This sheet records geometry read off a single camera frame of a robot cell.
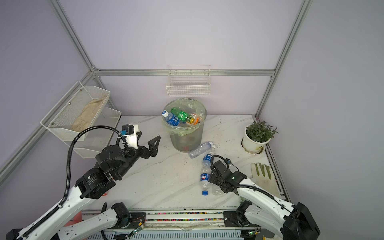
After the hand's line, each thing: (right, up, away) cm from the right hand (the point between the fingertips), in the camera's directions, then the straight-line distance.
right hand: (213, 178), depth 83 cm
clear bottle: (-6, +15, +15) cm, 22 cm away
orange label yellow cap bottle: (-11, +33, +5) cm, 35 cm away
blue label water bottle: (-4, +9, +7) cm, 12 cm away
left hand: (-30, +25, -20) cm, 44 cm away
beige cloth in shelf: (-69, +33, -6) cm, 76 cm away
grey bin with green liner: (-16, +22, +10) cm, 29 cm away
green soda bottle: (-18, +36, +4) cm, 40 cm away
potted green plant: (+26, +25, +4) cm, 36 cm away
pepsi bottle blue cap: (-5, +1, +1) cm, 5 cm away
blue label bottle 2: (+1, -5, -5) cm, 7 cm away
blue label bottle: (-24, +34, -1) cm, 42 cm away
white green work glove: (+30, 0, +5) cm, 31 cm away
